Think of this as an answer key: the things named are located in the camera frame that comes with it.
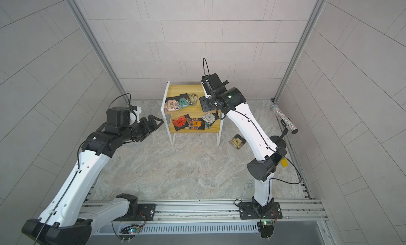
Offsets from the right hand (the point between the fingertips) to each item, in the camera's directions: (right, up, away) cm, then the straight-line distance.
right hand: (206, 102), depth 74 cm
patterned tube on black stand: (+41, -11, +6) cm, 43 cm away
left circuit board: (-33, -56, -9) cm, 65 cm away
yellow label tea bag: (+18, -23, +20) cm, 35 cm away
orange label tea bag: (-6, -11, +10) cm, 16 cm away
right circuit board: (+26, -55, -7) cm, 62 cm away
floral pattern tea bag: (-6, +1, -1) cm, 6 cm away
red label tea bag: (-14, -10, +10) cm, 20 cm away
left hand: (-19, -10, -5) cm, 22 cm away
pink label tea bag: (-16, -2, -4) cm, 16 cm away
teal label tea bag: (-10, 0, -2) cm, 11 cm away
